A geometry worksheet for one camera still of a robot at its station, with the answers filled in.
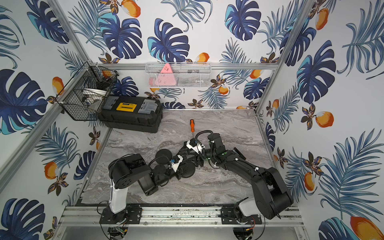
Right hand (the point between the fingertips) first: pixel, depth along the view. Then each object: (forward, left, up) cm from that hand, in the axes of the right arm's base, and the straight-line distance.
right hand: (186, 155), depth 81 cm
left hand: (0, -1, -7) cm, 7 cm away
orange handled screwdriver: (+30, -2, -12) cm, 33 cm away
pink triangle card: (+40, +13, +22) cm, 48 cm away
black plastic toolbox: (+27, +36, +5) cm, 45 cm away
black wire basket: (+32, +64, +14) cm, 73 cm away
